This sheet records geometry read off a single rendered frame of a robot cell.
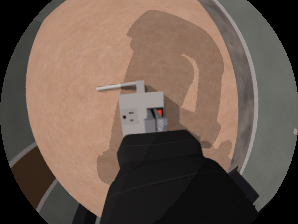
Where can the white power strip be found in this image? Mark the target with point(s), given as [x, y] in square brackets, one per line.
[133, 107]

